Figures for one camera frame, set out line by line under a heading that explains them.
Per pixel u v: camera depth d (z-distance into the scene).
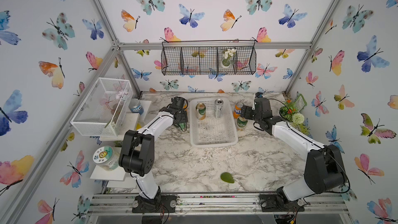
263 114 0.67
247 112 0.80
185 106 0.79
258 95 0.78
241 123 0.93
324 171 0.43
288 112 0.90
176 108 0.73
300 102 1.09
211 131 0.99
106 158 0.64
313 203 0.75
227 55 0.89
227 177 0.81
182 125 0.82
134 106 0.84
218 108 0.96
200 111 0.98
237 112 1.01
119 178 0.67
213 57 0.98
